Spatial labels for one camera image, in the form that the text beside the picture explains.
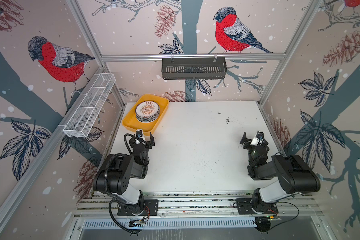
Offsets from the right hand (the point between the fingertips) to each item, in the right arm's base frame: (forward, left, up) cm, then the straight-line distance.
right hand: (253, 135), depth 87 cm
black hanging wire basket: (+46, +39, +18) cm, 62 cm away
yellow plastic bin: (+16, +83, -8) cm, 85 cm away
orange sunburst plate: (+29, +72, -4) cm, 78 cm away
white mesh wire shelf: (+3, +92, +22) cm, 95 cm away
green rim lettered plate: (+16, +70, -5) cm, 72 cm away
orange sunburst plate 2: (+20, +71, -4) cm, 74 cm away
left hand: (-2, +67, +3) cm, 67 cm away
